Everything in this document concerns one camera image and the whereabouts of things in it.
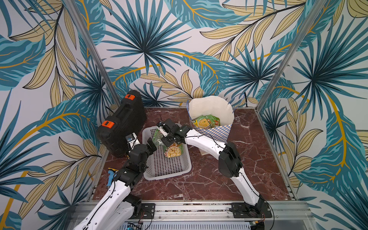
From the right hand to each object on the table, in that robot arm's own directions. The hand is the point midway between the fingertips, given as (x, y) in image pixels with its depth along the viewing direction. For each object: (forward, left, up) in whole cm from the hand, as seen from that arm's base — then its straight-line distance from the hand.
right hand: (165, 137), depth 90 cm
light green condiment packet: (+14, -33, -2) cm, 35 cm away
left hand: (-9, +10, +8) cm, 15 cm away
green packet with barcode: (-1, +5, 0) cm, 5 cm away
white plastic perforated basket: (-14, +5, -10) cm, 18 cm away
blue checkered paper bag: (+14, -36, +11) cm, 40 cm away
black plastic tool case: (+7, +21, +10) cm, 24 cm away
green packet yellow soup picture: (-5, -6, -8) cm, 11 cm away
